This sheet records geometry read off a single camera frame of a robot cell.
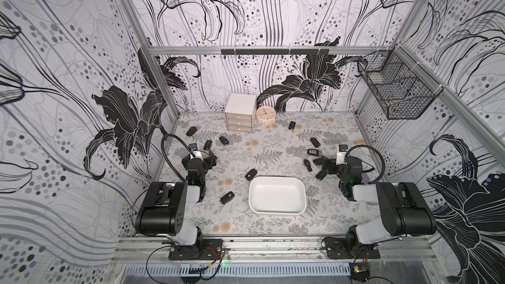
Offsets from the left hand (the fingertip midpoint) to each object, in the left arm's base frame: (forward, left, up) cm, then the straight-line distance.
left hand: (202, 154), depth 94 cm
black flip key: (-19, -14, -5) cm, 24 cm away
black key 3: (+9, 0, -6) cm, 11 cm away
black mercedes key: (-2, -52, -4) cm, 52 cm away
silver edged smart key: (+6, -56, -4) cm, 56 cm away
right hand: (+2, -65, 0) cm, 65 cm away
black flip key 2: (-7, -57, -4) cm, 58 cm away
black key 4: (+12, -8, -5) cm, 15 cm away
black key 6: (+11, -58, -5) cm, 60 cm away
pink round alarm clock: (+30, -31, -3) cm, 43 cm away
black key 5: (+24, -46, -4) cm, 52 cm away
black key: (-8, -24, -4) cm, 26 cm away
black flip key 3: (0, -57, -3) cm, 57 cm away
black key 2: (+19, +12, -7) cm, 23 cm away
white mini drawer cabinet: (+22, -17, +8) cm, 29 cm away
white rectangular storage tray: (-17, -36, -5) cm, 41 cm away
